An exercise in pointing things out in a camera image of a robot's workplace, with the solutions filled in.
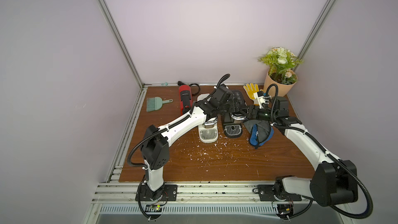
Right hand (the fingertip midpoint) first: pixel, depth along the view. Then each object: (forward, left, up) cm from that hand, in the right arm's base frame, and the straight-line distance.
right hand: (242, 109), depth 79 cm
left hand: (+1, +1, 0) cm, 2 cm away
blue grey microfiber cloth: (-2, -15, -20) cm, 25 cm away
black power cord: (+40, +42, -20) cm, 62 cm away
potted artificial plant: (+35, -32, -3) cm, 47 cm away
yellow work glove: (+35, -15, -22) cm, 44 cm away
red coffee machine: (+9, +31, -2) cm, 33 cm away
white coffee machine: (-3, +18, -19) cm, 27 cm away
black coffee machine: (-5, +4, 0) cm, 7 cm away
